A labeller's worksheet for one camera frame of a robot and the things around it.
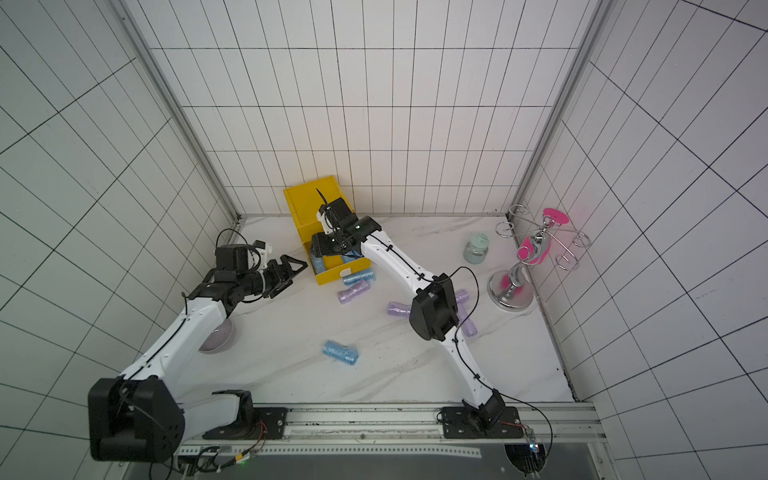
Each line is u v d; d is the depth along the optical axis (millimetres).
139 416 371
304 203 1093
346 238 654
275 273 712
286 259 741
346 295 942
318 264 920
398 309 902
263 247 774
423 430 727
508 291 976
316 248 776
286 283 722
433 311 562
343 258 950
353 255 726
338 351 818
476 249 1005
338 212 694
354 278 974
